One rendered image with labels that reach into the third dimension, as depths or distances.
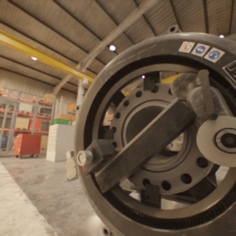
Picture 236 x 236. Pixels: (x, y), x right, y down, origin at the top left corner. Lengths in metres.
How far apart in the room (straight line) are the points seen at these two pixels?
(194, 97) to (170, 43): 0.20
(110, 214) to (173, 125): 0.36
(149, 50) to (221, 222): 0.51
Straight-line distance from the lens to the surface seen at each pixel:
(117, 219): 0.49
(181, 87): 0.43
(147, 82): 0.55
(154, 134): 0.34
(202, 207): 0.44
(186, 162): 0.48
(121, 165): 0.40
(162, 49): 0.46
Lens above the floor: 0.57
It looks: 12 degrees up
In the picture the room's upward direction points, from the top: 1 degrees counter-clockwise
